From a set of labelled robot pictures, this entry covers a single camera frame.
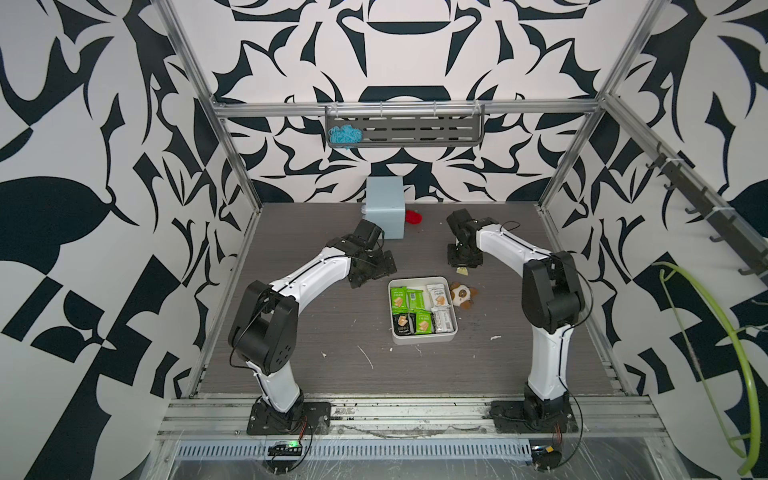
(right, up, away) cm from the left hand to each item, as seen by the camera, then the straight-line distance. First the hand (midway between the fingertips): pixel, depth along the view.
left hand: (379, 267), depth 90 cm
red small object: (+13, +16, +30) cm, 37 cm away
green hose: (+64, -29, -39) cm, 80 cm away
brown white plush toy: (+25, -9, +2) cm, 27 cm away
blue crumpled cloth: (-10, +40, +1) cm, 41 cm away
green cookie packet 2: (+11, -11, +3) cm, 16 cm away
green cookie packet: (+6, -11, +1) cm, 13 cm away
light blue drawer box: (+1, +19, +8) cm, 21 cm away
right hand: (+25, +2, +9) cm, 26 cm away
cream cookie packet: (+26, -2, +6) cm, 27 cm away
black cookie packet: (+7, -16, -3) cm, 18 cm away
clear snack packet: (+18, -15, -3) cm, 24 cm away
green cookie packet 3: (+13, -16, -3) cm, 21 cm away
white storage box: (+13, -13, +1) cm, 18 cm away
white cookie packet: (+18, -9, +1) cm, 20 cm away
